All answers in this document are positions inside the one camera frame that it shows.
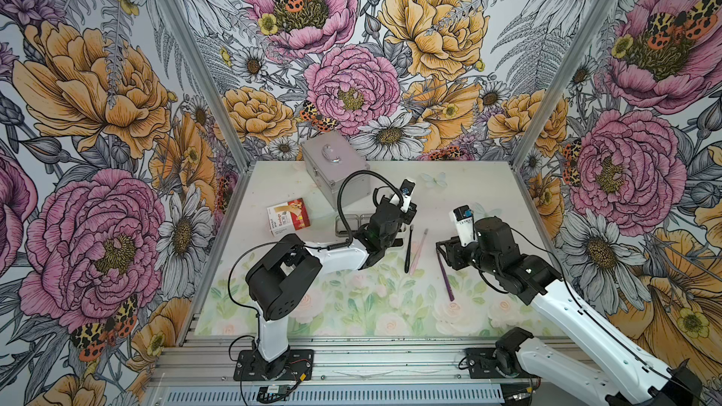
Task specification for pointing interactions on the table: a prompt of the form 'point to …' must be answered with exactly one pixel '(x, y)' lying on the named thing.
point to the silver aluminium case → (326, 159)
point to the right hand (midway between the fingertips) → (445, 249)
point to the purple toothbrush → (446, 276)
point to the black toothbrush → (408, 249)
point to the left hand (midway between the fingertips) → (405, 192)
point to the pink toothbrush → (417, 254)
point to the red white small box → (287, 217)
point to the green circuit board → (274, 389)
